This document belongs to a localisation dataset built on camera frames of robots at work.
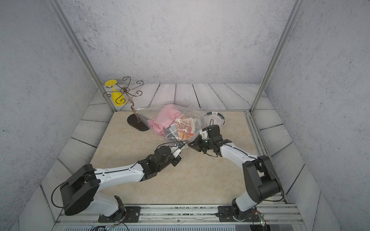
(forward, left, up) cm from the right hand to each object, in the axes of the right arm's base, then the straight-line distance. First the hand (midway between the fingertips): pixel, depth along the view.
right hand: (190, 144), depth 85 cm
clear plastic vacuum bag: (+20, +11, -3) cm, 23 cm away
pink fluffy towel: (+24, +19, -3) cm, 31 cm away
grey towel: (+11, +12, -3) cm, 17 cm away
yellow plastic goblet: (+19, +42, +19) cm, 49 cm away
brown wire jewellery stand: (+27, +43, -9) cm, 51 cm away
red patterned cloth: (+13, +3, -1) cm, 14 cm away
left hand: (-4, +4, +1) cm, 6 cm away
